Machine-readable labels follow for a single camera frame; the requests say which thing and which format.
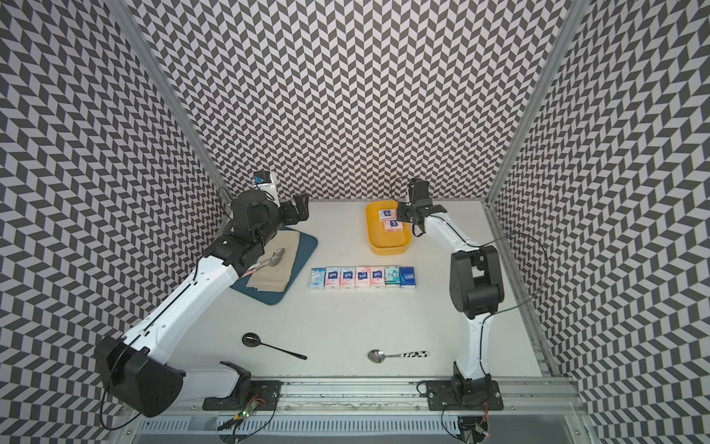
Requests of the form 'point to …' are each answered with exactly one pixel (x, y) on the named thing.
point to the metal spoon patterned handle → (377, 356)
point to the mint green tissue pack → (392, 277)
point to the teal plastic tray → (307, 246)
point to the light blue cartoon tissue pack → (317, 277)
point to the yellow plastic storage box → (383, 242)
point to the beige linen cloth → (275, 277)
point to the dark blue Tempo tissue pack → (407, 277)
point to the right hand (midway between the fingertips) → (404, 213)
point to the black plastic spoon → (252, 339)
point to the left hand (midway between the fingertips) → (294, 199)
